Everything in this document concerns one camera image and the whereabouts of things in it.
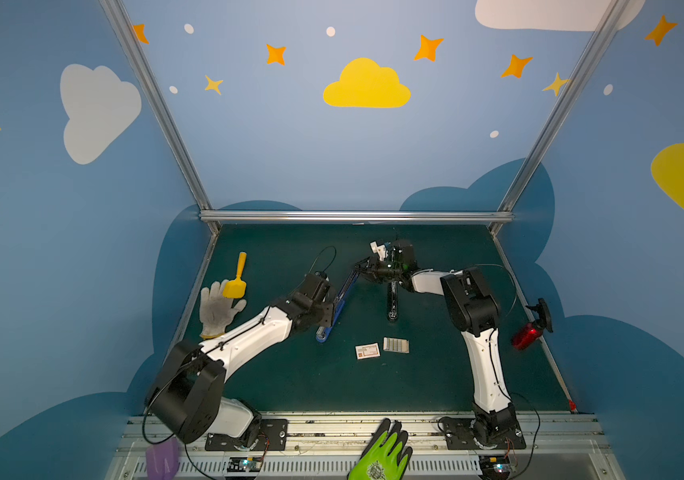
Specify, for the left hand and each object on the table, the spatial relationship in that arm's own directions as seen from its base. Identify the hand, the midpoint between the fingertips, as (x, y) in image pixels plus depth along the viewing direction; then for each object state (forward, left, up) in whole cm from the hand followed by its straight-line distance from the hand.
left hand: (331, 312), depth 87 cm
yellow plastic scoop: (+13, +34, -8) cm, 37 cm away
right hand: (+19, -7, -1) cm, 20 cm away
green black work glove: (-34, -14, -7) cm, 38 cm away
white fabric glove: (+4, +38, -8) cm, 39 cm away
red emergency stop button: (-6, -57, -2) cm, 57 cm away
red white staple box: (-8, -11, -8) cm, 16 cm away
